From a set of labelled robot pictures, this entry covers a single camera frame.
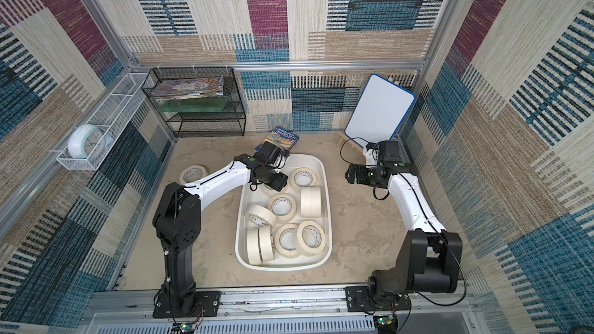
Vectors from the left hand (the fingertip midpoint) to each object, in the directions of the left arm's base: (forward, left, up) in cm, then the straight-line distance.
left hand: (279, 178), depth 94 cm
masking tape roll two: (+3, -10, -6) cm, 12 cm away
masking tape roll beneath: (-9, -1, -7) cm, 11 cm away
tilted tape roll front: (-22, -12, -8) cm, 26 cm away
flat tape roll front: (-22, -3, -7) cm, 24 cm away
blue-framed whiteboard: (+14, -39, +22) cm, 47 cm away
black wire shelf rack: (+36, +27, -2) cm, 45 cm away
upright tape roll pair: (-12, -12, +2) cm, 17 cm away
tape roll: (-27, +3, +1) cm, 27 cm away
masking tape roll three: (+8, +40, -8) cm, 42 cm away
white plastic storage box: (-27, +9, +2) cm, 28 cm away
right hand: (-3, -30, +7) cm, 31 cm away
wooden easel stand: (+20, -30, -3) cm, 36 cm away
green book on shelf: (+27, +37, +16) cm, 49 cm away
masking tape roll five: (-17, +5, +2) cm, 18 cm away
